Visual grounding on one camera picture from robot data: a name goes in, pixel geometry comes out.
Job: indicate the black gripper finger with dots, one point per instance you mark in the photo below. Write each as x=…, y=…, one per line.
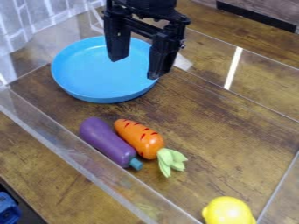
x=116, y=38
x=167, y=42

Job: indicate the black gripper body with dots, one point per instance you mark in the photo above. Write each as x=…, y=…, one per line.
x=147, y=17

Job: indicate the orange toy carrot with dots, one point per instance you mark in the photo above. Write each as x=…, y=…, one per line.
x=148, y=144

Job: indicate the purple toy eggplant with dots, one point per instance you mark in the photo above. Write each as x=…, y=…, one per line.
x=97, y=134

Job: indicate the yellow toy lemon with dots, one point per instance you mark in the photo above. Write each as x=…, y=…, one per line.
x=227, y=210

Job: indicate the blue round plastic tray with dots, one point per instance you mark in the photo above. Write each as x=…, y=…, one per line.
x=89, y=77

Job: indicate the dark baseboard strip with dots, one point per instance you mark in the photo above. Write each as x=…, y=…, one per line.
x=256, y=16

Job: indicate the blue object at corner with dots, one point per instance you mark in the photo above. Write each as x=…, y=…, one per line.
x=9, y=210

